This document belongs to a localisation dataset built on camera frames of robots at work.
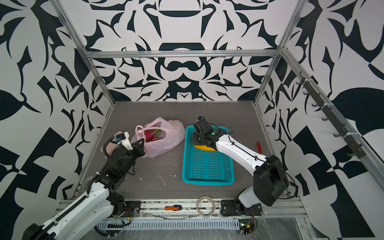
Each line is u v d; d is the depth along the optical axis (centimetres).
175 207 74
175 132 87
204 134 63
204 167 87
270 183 43
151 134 96
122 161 62
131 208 73
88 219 54
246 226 71
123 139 68
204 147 92
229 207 74
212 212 73
